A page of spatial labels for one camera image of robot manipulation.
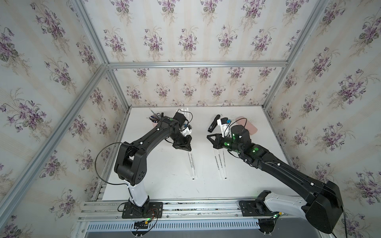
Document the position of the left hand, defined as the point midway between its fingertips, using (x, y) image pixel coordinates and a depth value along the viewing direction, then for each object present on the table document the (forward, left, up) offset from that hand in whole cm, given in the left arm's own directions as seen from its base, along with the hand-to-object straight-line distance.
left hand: (192, 149), depth 82 cm
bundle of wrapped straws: (+23, +4, +6) cm, 24 cm away
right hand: (+1, -8, +11) cm, 14 cm away
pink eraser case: (+31, -38, -11) cm, 50 cm away
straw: (-2, -16, -13) cm, 21 cm away
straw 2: (-4, -1, -12) cm, 13 cm away
